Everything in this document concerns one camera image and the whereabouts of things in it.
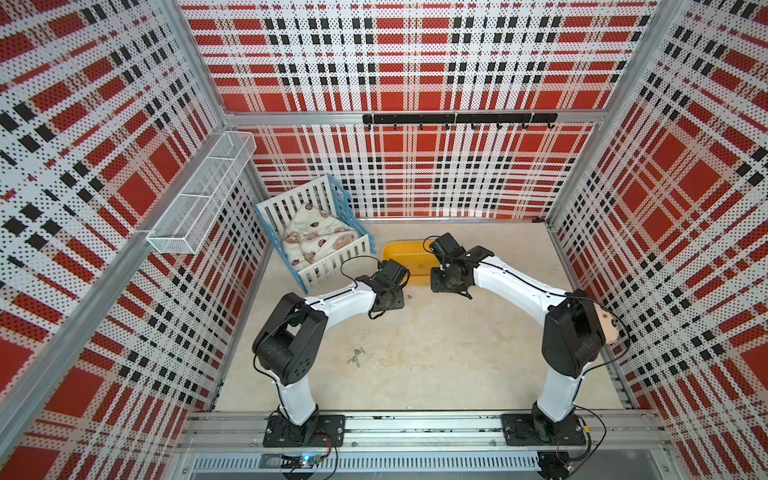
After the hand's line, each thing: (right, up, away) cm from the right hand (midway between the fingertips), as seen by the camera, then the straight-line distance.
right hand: (444, 282), depth 89 cm
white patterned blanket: (-49, +16, +25) cm, 57 cm away
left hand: (-14, -6, +5) cm, 16 cm away
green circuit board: (-38, -40, -19) cm, 58 cm away
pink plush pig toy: (+47, -12, -5) cm, 48 cm away
